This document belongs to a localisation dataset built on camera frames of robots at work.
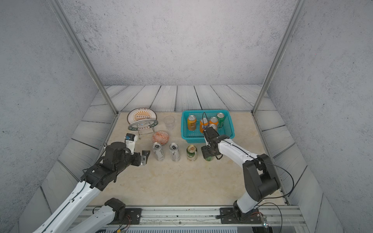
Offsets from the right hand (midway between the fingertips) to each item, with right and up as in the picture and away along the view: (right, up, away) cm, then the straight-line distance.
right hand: (210, 151), depth 90 cm
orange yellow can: (-11, +18, +12) cm, 24 cm away
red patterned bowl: (-33, +8, +13) cm, 36 cm away
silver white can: (-21, +1, -7) cm, 22 cm away
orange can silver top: (+4, +19, +12) cm, 23 cm away
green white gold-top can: (-11, 0, -3) cm, 12 cm away
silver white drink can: (-31, +3, -5) cm, 32 cm away
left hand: (-36, +4, -15) cm, 39 cm away
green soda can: (0, -4, +1) cm, 4 cm away
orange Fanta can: (-3, +17, +11) cm, 20 cm away
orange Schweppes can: (+4, +15, +10) cm, 19 cm away
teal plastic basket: (-8, +8, +15) cm, 19 cm away
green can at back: (+9, +22, +14) cm, 27 cm away
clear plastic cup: (-28, +18, +21) cm, 39 cm away
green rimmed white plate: (-44, +16, +6) cm, 47 cm away
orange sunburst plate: (-45, +24, +9) cm, 52 cm away
